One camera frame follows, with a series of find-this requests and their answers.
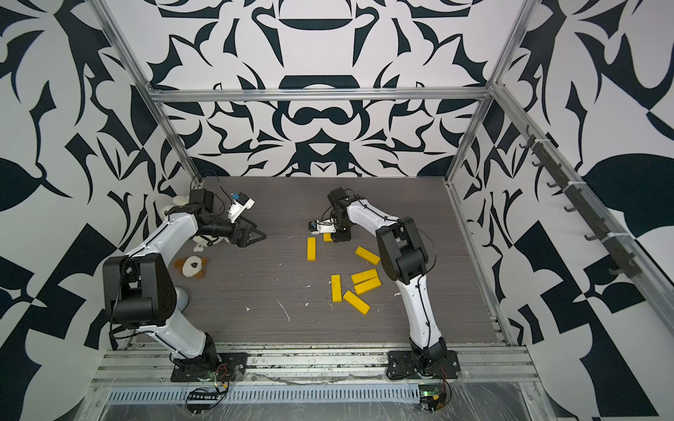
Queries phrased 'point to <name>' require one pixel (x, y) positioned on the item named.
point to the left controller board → (200, 401)
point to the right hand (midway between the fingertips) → (337, 226)
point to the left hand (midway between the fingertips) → (255, 229)
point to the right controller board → (432, 396)
